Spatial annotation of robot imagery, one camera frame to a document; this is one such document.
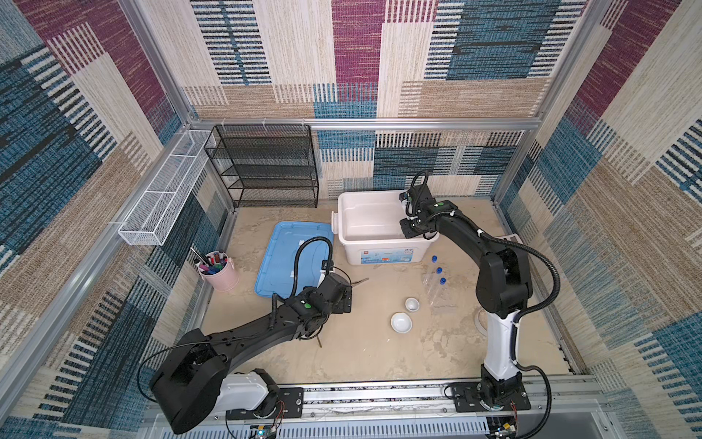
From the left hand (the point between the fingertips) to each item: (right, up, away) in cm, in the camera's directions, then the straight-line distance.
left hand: (335, 289), depth 86 cm
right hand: (+26, +19, +11) cm, 34 cm away
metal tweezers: (+9, +1, +11) cm, 14 cm away
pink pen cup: (-38, +6, +3) cm, 38 cm away
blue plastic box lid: (-22, +3, +13) cm, 26 cm away
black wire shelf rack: (-29, +44, +25) cm, 58 cm away
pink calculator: (+65, +15, +17) cm, 68 cm away
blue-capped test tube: (+30, +10, -2) cm, 31 cm away
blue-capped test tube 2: (+30, +7, -4) cm, 32 cm away
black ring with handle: (-5, -10, -11) cm, 16 cm away
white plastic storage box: (+11, +21, +26) cm, 35 cm away
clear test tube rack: (+35, -3, +7) cm, 36 cm away
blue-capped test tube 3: (+31, +3, -6) cm, 32 cm away
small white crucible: (+24, -6, +4) cm, 25 cm away
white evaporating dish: (+20, -10, 0) cm, 23 cm away
